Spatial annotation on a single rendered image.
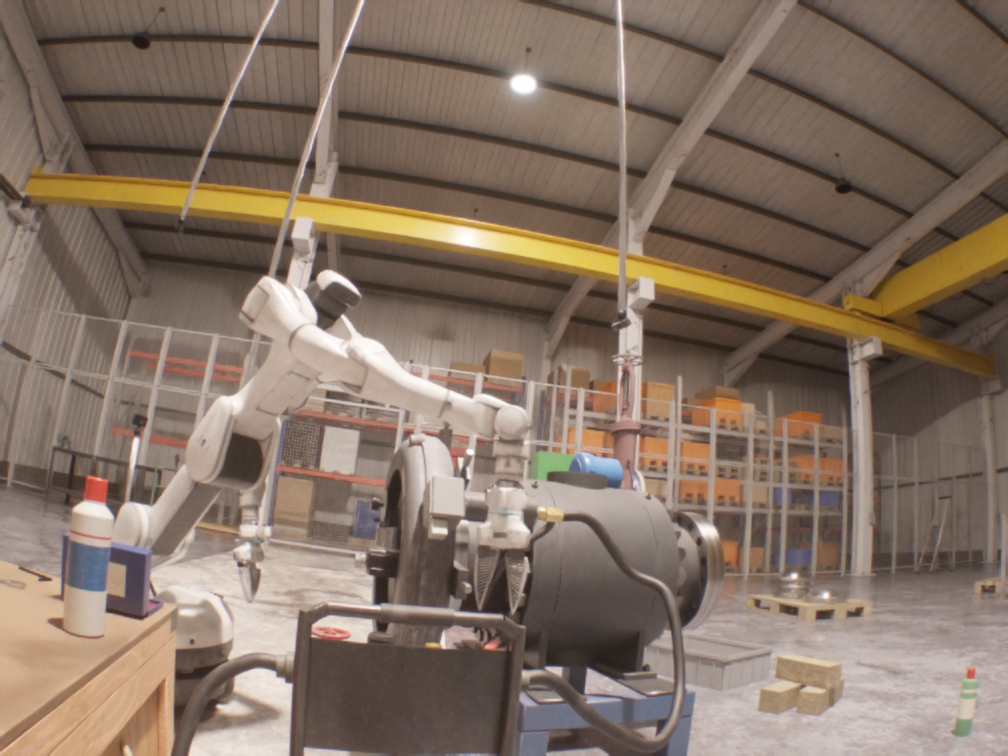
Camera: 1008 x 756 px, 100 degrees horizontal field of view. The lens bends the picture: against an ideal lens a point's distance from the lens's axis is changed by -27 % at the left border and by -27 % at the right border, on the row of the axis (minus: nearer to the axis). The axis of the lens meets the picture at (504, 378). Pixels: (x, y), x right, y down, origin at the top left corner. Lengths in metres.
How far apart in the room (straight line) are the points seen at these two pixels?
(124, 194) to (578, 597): 10.65
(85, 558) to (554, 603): 1.24
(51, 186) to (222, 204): 3.86
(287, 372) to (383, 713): 0.87
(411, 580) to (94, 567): 0.85
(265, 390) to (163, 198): 9.60
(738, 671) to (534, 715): 1.54
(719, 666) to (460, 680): 1.98
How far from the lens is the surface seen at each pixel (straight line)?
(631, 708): 1.74
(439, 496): 1.38
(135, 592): 1.04
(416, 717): 1.03
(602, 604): 1.75
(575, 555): 1.68
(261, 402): 1.54
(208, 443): 1.57
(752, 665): 3.04
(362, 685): 1.00
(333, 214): 10.08
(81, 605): 0.88
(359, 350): 1.15
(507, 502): 1.11
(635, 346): 10.44
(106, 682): 0.83
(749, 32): 9.31
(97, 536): 0.87
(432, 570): 1.45
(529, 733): 1.62
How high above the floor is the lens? 0.71
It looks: 15 degrees up
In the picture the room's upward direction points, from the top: 6 degrees clockwise
